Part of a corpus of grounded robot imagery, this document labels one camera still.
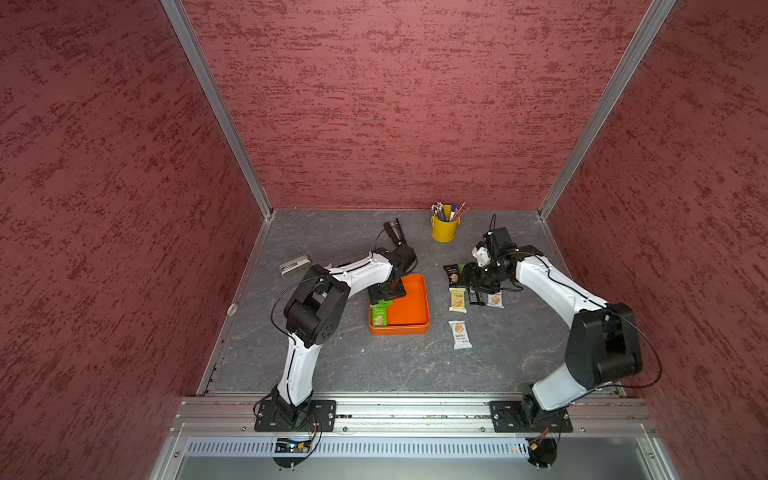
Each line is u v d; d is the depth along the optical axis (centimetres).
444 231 108
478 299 95
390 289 83
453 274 100
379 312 89
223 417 76
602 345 45
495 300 95
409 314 92
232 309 97
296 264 102
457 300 95
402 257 80
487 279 76
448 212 108
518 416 73
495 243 72
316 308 54
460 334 87
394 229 113
